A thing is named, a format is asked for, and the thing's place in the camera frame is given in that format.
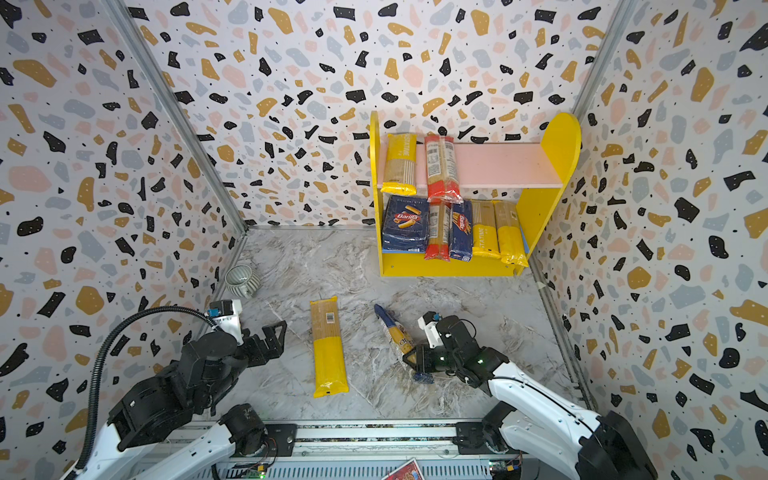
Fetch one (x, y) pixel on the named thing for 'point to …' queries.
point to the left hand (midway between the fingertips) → (272, 325)
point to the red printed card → (408, 471)
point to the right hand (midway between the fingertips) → (403, 354)
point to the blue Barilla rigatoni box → (406, 224)
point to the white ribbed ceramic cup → (241, 281)
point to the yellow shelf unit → (535, 208)
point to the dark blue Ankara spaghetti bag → (401, 338)
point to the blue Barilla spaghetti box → (461, 231)
